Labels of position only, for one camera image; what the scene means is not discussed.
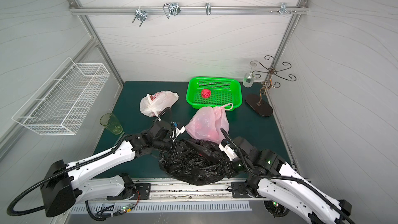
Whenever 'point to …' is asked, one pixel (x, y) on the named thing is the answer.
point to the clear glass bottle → (249, 79)
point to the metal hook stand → (263, 108)
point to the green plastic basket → (223, 90)
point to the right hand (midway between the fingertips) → (220, 169)
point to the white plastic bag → (153, 104)
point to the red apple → (205, 93)
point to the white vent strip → (116, 208)
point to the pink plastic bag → (206, 122)
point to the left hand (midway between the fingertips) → (187, 152)
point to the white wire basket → (59, 106)
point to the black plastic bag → (203, 162)
